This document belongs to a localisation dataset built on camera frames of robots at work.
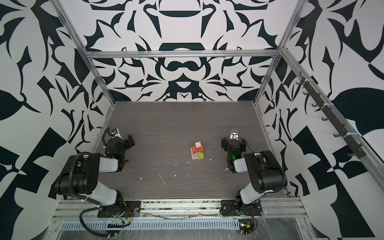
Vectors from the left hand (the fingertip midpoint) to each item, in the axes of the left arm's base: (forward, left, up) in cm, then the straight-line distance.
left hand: (121, 134), depth 92 cm
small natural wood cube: (-10, -46, +3) cm, 47 cm away
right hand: (-3, -70, -2) cm, 70 cm away
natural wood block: (-13, -43, -8) cm, 46 cm away
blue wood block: (-12, -45, -5) cm, 47 cm away
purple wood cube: (-11, -47, 0) cm, 48 cm away
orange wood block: (-11, -45, -3) cm, 46 cm away
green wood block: (-12, -48, -6) cm, 50 cm away
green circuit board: (-47, -67, -9) cm, 82 cm away
